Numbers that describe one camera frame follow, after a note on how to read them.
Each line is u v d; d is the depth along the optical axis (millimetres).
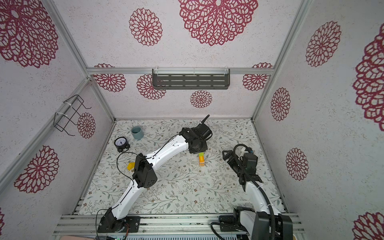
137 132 1050
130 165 907
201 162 900
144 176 548
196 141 649
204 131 701
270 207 447
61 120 730
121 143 1029
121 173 574
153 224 751
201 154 857
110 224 636
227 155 779
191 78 925
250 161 648
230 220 748
